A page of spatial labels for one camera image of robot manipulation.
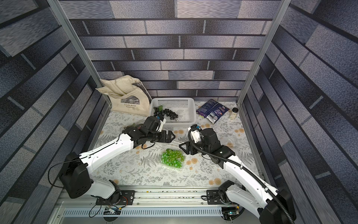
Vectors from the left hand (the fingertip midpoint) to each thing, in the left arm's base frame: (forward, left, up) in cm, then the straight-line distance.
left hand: (170, 136), depth 80 cm
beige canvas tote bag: (+28, +32, +7) cm, 43 cm away
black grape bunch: (+27, +1, -13) cm, 29 cm away
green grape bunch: (-9, -3, -10) cm, 14 cm away
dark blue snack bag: (+32, -32, -13) cm, 47 cm away
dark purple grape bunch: (+14, +33, -11) cm, 37 cm away
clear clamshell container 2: (-13, +1, -14) cm, 19 cm away
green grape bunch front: (-8, +4, -11) cm, 15 cm away
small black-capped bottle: (+26, -46, -9) cm, 54 cm away
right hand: (-5, -7, +1) cm, 9 cm away
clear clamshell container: (+16, +27, -12) cm, 34 cm away
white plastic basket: (+36, -9, -15) cm, 40 cm away
